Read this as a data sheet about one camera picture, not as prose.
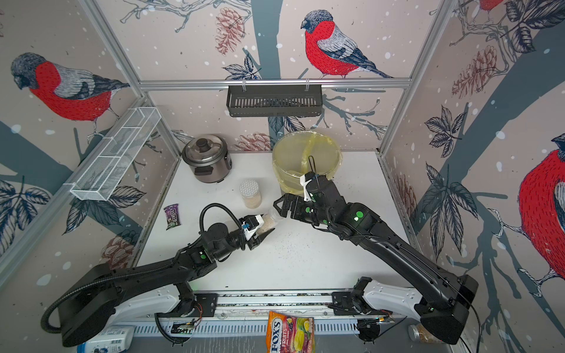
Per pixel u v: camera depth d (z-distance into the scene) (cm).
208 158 95
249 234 65
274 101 106
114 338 63
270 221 68
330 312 73
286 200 58
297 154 97
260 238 68
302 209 58
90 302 41
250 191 90
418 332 65
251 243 67
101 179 71
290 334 66
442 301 38
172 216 95
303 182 63
